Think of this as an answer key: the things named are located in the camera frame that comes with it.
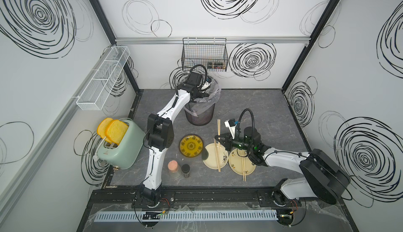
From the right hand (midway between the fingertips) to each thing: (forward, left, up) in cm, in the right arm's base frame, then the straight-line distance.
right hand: (216, 138), depth 79 cm
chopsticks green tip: (-5, -2, -13) cm, 14 cm away
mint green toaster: (-11, +43, +1) cm, 45 cm away
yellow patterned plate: (+2, +14, -14) cm, 20 cm away
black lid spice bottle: (-14, +15, -4) cm, 21 cm away
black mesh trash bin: (+17, +8, -8) cm, 20 cm away
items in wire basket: (+37, 0, +18) cm, 41 cm away
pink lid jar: (-14, +20, -3) cm, 25 cm away
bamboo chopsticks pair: (-9, -15, -12) cm, 21 cm away
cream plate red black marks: (-6, -11, -15) cm, 19 cm away
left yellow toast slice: (0, +55, +9) cm, 56 cm away
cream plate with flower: (-4, +3, -14) cm, 15 cm away
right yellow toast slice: (0, +49, +7) cm, 50 cm away
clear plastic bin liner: (+13, +9, +10) cm, 19 cm away
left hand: (+29, +8, +2) cm, 31 cm away
